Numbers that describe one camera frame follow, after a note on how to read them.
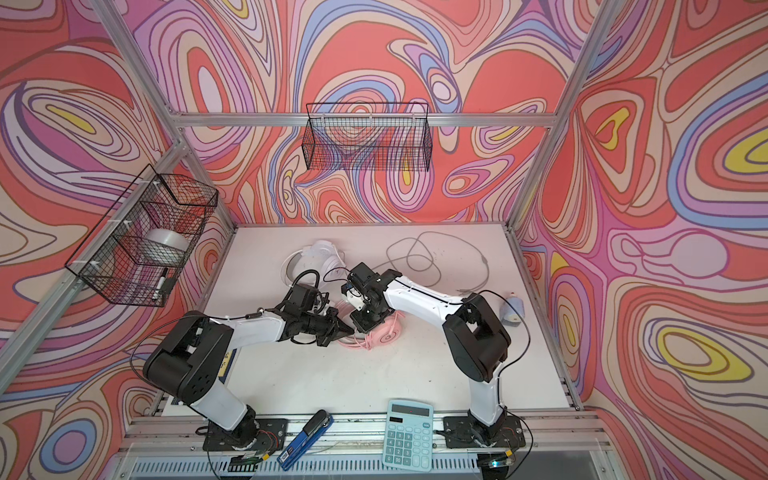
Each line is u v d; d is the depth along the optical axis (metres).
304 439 0.70
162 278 0.74
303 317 0.74
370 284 0.70
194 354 0.47
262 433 0.73
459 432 0.73
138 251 0.74
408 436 0.72
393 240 1.15
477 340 0.50
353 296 0.79
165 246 0.70
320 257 1.05
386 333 0.82
